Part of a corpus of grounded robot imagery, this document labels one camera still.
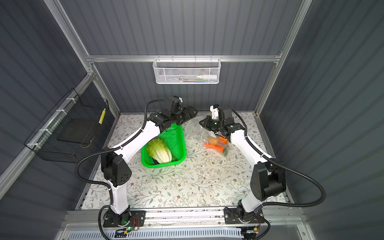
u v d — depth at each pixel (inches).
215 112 30.3
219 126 27.8
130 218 28.3
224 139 37.7
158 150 34.9
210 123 29.0
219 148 37.9
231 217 29.0
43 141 24.3
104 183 20.6
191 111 29.2
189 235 30.3
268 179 17.5
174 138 41.3
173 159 36.3
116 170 18.7
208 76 34.1
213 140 36.0
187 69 48.8
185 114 29.0
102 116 32.8
